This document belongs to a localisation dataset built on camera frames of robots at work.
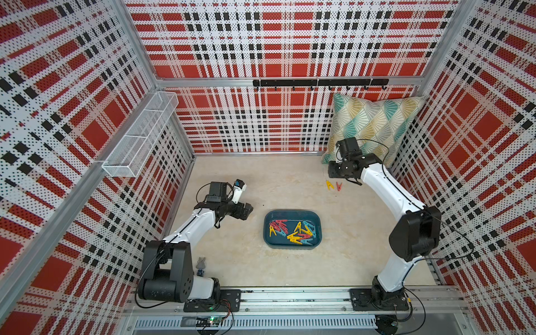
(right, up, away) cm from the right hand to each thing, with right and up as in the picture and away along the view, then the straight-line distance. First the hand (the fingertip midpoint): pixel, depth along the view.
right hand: (334, 170), depth 88 cm
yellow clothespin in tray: (-18, -29, 0) cm, 34 cm away
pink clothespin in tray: (-24, -24, +4) cm, 34 cm away
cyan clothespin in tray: (-9, -26, +3) cm, 27 cm away
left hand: (-39, -15, +3) cm, 42 cm away
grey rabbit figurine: (-55, -38, -8) cm, 67 cm away
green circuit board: (-47, -51, -19) cm, 72 cm away
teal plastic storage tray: (-17, -21, +6) cm, 28 cm away
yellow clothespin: (+2, -8, +20) cm, 21 cm away
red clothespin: (+7, -8, +19) cm, 22 cm away
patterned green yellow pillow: (+21, +20, +5) cm, 29 cm away
